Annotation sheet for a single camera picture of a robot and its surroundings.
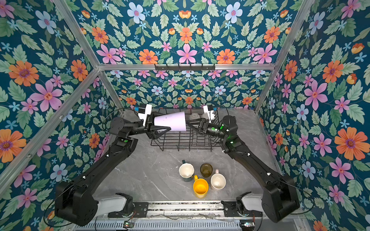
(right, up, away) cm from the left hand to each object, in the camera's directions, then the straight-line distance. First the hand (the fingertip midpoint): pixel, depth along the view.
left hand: (169, 125), depth 59 cm
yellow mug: (+14, -36, +21) cm, 43 cm away
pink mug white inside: (+24, -32, +22) cm, 46 cm away
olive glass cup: (+18, -28, +27) cm, 42 cm away
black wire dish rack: (+8, -11, +38) cm, 41 cm away
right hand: (+9, +2, +6) cm, 11 cm away
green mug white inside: (+6, -27, +23) cm, 36 cm away
